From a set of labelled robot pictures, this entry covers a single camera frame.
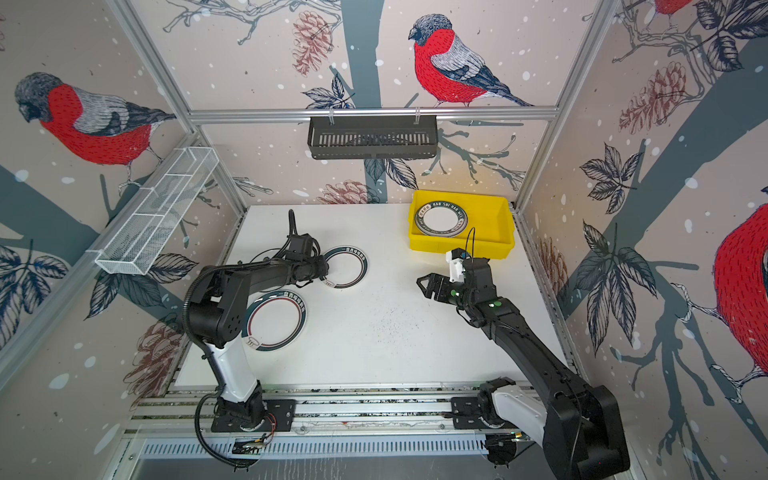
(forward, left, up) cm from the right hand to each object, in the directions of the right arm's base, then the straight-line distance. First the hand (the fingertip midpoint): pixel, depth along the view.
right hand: (426, 285), depth 82 cm
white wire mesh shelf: (+3, +72, +20) cm, 75 cm away
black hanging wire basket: (+53, +25, +15) cm, 60 cm away
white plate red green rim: (-6, +46, -12) cm, 48 cm away
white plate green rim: (+13, +26, -11) cm, 32 cm away
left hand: (+13, +34, -10) cm, 38 cm away
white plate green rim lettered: (+34, -7, -9) cm, 36 cm away
